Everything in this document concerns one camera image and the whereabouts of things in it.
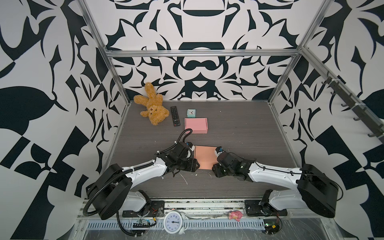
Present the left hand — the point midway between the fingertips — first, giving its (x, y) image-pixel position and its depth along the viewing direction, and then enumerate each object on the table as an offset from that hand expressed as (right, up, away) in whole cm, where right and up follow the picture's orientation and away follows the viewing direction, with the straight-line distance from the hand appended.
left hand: (197, 162), depth 83 cm
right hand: (+10, -3, +2) cm, 11 cm away
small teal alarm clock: (-3, +28, +28) cm, 40 cm away
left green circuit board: (-26, -25, -12) cm, 38 cm away
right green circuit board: (+34, -27, -12) cm, 45 cm away
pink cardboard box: (+1, +20, +19) cm, 27 cm away
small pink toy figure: (+17, -20, -13) cm, 30 cm away
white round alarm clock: (-10, -22, -15) cm, 29 cm away
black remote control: (-15, +24, +25) cm, 38 cm away
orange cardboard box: (+5, +2, +6) cm, 8 cm away
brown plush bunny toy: (-27, +29, +18) cm, 43 cm away
